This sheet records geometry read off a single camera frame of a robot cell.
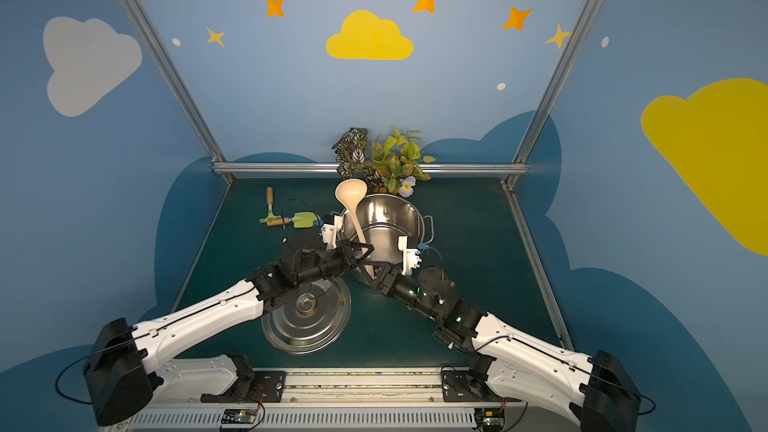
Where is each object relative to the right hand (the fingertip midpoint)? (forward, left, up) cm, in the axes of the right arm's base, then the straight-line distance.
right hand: (367, 264), depth 68 cm
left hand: (+5, -2, 0) cm, 6 cm away
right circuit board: (-26, -32, -28) cm, 49 cm away
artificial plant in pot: (+36, -3, -2) cm, 36 cm away
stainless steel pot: (+23, -2, -13) cm, 26 cm away
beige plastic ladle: (+19, +6, +3) cm, 20 cm away
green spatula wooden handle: (+30, +30, -25) cm, 49 cm away
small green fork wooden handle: (+38, +43, -24) cm, 62 cm away
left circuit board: (-29, +30, -27) cm, 50 cm away
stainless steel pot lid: (-5, +18, -24) cm, 31 cm away
